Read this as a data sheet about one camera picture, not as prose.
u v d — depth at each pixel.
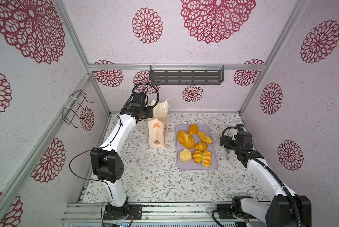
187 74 0.99
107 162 0.48
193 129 1.06
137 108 0.65
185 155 0.90
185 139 0.97
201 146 0.95
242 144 0.63
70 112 0.75
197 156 0.91
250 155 0.57
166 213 0.75
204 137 1.00
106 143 0.49
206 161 0.88
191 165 0.90
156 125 0.85
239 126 0.74
